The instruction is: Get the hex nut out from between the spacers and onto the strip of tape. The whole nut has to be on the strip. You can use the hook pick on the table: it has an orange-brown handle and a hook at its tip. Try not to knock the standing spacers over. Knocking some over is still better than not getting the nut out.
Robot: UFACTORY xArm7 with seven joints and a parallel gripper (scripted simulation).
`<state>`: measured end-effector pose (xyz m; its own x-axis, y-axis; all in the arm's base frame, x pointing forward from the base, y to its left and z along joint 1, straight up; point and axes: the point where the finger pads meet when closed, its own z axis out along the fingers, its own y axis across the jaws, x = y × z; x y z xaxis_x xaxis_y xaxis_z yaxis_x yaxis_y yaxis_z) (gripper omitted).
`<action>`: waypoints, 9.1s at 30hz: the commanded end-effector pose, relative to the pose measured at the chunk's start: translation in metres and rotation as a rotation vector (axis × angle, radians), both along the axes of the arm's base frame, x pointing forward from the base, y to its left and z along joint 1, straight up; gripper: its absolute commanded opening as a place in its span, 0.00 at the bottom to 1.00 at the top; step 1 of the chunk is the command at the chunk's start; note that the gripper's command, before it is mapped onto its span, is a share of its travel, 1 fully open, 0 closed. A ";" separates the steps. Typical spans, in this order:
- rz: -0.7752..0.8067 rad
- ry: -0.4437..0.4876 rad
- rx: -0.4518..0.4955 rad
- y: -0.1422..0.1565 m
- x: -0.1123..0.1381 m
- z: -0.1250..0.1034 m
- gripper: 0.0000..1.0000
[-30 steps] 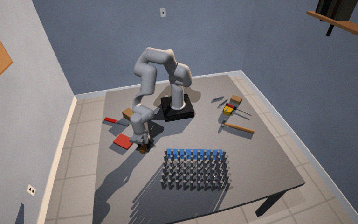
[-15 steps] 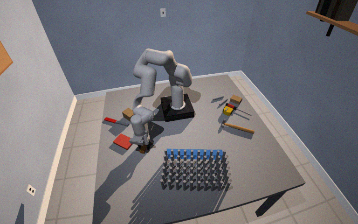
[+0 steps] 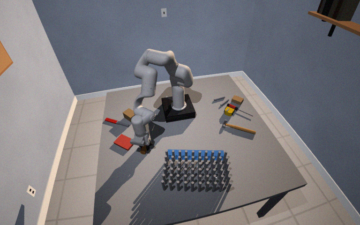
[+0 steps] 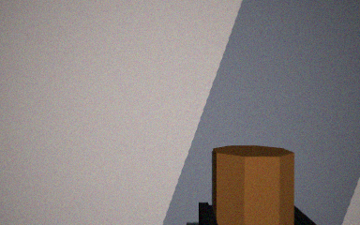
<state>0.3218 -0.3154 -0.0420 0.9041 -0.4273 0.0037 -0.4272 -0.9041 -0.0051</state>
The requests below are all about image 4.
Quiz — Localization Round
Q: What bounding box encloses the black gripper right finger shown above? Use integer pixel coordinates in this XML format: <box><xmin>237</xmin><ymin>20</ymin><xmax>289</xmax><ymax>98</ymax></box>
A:
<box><xmin>294</xmin><ymin>206</ymin><xmax>317</xmax><ymax>225</ymax></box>

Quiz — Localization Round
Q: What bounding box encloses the orange-brown faceted cylinder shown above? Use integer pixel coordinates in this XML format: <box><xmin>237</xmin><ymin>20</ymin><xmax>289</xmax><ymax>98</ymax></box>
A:
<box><xmin>213</xmin><ymin>145</ymin><xmax>294</xmax><ymax>225</ymax></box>

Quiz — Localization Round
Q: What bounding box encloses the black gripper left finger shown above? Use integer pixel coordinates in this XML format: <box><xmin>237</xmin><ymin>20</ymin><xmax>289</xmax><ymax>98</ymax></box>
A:
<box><xmin>199</xmin><ymin>202</ymin><xmax>218</xmax><ymax>225</ymax></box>

